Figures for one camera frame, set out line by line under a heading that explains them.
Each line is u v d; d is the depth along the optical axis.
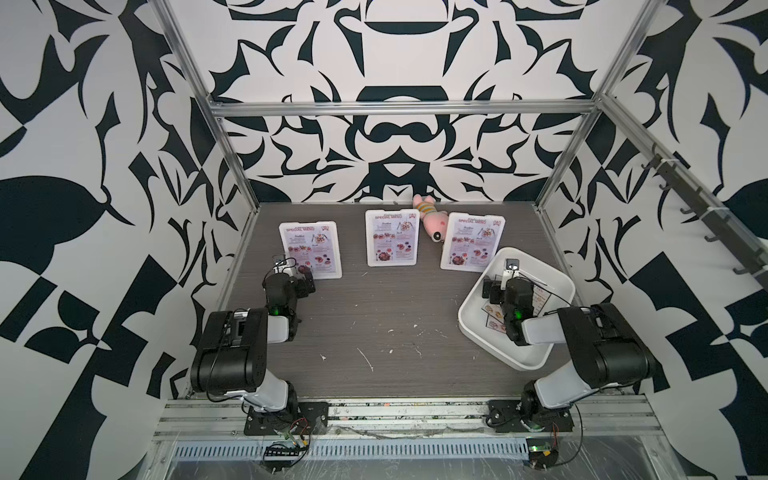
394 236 0.96
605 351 0.46
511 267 0.82
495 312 0.91
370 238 0.95
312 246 0.91
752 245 0.53
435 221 1.04
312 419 0.74
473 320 0.90
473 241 0.94
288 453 0.73
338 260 0.94
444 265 1.01
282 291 0.71
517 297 0.73
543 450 0.71
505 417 0.74
